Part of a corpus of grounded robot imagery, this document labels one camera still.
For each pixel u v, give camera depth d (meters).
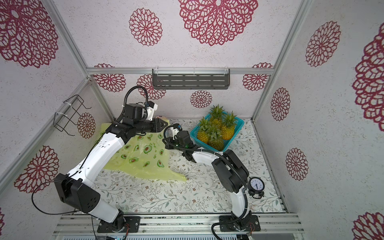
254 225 0.73
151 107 0.68
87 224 0.75
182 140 0.72
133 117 0.59
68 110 0.78
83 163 0.45
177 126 0.81
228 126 0.97
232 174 0.51
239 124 1.03
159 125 0.68
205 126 0.92
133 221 0.75
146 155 0.93
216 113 1.00
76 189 0.40
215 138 0.89
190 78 0.95
